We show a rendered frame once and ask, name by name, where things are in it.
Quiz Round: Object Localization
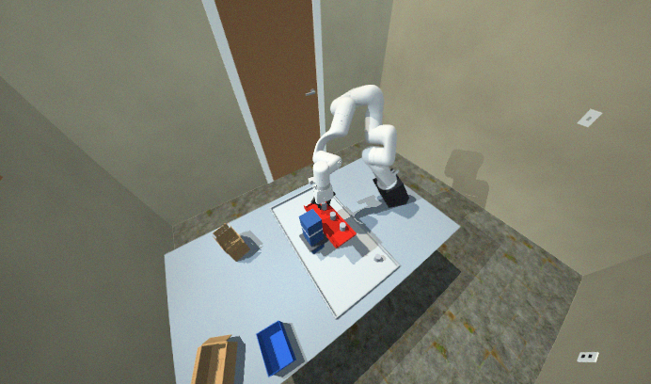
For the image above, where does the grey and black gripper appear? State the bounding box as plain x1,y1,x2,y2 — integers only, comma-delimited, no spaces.
311,184,336,210

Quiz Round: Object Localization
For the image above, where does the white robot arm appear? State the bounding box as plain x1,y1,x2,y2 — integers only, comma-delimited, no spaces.
309,85,399,191

